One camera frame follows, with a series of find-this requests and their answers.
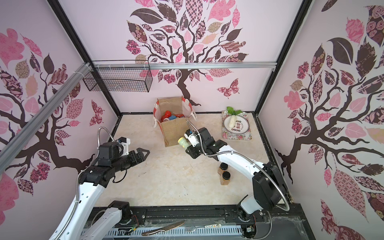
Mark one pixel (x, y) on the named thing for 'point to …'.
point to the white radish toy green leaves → (233, 118)
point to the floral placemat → (225, 134)
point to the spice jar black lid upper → (224, 166)
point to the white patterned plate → (241, 126)
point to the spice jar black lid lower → (226, 175)
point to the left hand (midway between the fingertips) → (144, 158)
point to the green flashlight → (182, 141)
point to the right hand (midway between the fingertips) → (188, 147)
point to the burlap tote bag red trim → (172, 114)
